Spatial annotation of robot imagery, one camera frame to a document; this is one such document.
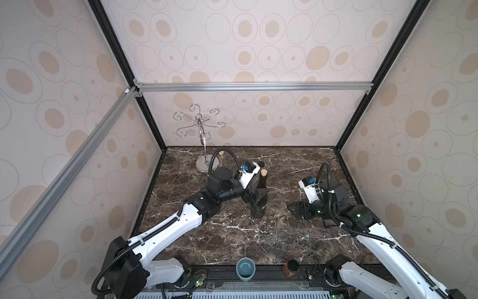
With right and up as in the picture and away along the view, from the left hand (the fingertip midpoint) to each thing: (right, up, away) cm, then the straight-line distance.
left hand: (267, 182), depth 68 cm
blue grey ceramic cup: (-8, -36, +7) cm, 38 cm away
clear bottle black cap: (-1, +7, +10) cm, 12 cm away
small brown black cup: (+8, -31, -1) cm, 32 cm away
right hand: (+14, -9, +6) cm, 18 cm away
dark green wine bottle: (-2, -14, +16) cm, 22 cm away
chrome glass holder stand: (-33, +8, +41) cm, 53 cm away
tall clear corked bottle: (-18, +8, +13) cm, 23 cm away
